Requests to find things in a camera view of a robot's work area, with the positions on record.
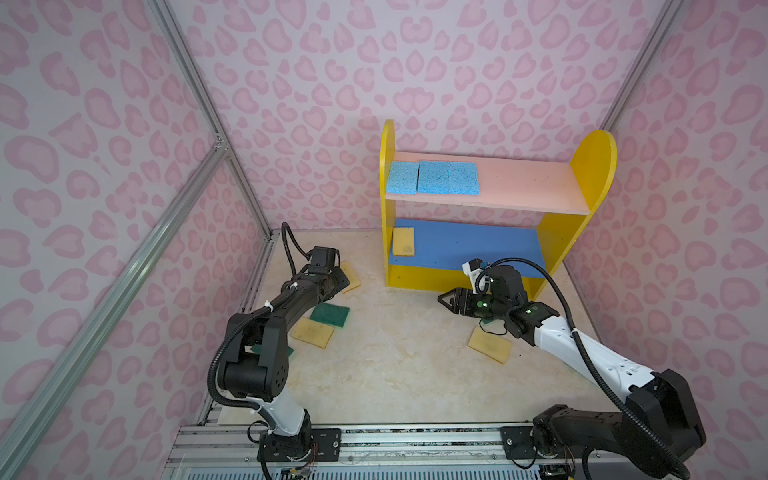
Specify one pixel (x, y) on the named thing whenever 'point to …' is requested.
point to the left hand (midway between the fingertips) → (342, 275)
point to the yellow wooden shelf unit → (440, 211)
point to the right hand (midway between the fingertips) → (445, 298)
